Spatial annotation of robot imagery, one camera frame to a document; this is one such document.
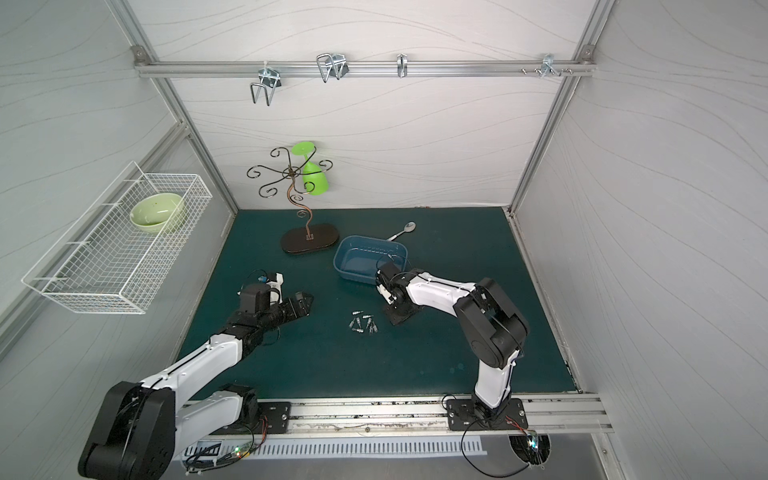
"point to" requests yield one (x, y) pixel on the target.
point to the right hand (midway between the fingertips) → (398, 312)
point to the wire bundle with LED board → (205, 458)
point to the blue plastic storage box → (357, 258)
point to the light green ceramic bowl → (156, 212)
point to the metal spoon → (409, 226)
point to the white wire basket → (119, 252)
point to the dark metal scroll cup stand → (300, 241)
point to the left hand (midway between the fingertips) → (303, 301)
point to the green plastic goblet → (314, 178)
